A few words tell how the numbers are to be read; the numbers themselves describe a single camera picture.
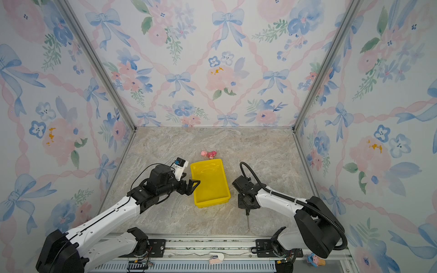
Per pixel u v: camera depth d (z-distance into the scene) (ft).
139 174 3.22
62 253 1.28
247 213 2.74
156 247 2.45
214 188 3.03
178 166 2.26
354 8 2.26
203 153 3.39
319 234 1.37
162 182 2.02
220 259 2.30
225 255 2.34
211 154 3.38
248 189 2.25
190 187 2.32
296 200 1.56
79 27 2.45
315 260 2.26
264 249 2.40
